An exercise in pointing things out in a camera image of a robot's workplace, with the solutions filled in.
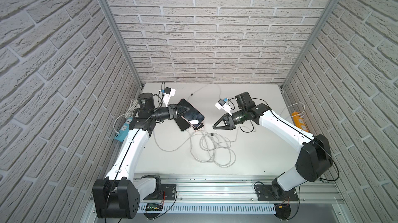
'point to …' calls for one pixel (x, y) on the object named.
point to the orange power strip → (298, 121)
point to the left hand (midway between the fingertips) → (187, 106)
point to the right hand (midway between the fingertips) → (212, 131)
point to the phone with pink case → (199, 127)
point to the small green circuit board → (154, 207)
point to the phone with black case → (193, 113)
